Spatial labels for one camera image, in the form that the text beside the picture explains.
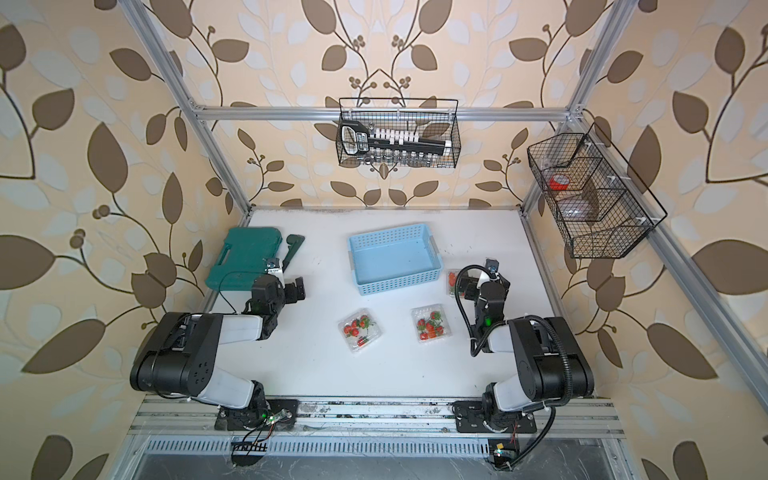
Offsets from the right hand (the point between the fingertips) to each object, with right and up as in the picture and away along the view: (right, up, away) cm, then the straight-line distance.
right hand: (483, 273), depth 92 cm
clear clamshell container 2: (-18, -12, -1) cm, 22 cm away
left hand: (-64, -2, +3) cm, 64 cm away
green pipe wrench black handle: (-65, +9, +16) cm, 67 cm away
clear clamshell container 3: (-38, -17, -3) cm, 42 cm away
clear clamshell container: (-9, -6, +3) cm, 12 cm away
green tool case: (-79, +4, +9) cm, 80 cm away
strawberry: (-40, -17, -3) cm, 43 cm away
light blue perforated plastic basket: (-30, +3, +14) cm, 33 cm away
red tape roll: (+18, +26, -11) cm, 33 cm away
